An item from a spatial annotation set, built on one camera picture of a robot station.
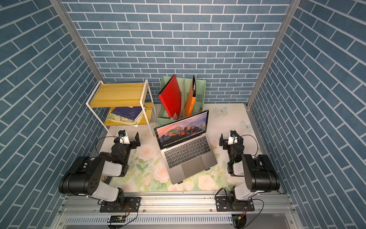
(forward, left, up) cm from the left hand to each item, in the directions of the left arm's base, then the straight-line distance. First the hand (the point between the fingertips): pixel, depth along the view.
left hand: (133, 133), depth 89 cm
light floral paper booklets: (+7, +10, +6) cm, 13 cm away
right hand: (0, -63, 0) cm, 63 cm away
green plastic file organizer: (+39, -16, +12) cm, 44 cm away
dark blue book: (+13, +5, +5) cm, 15 cm away
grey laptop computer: (-9, -33, 0) cm, 34 cm away
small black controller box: (-43, +1, -14) cm, 46 cm away
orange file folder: (+12, -36, +15) cm, 41 cm away
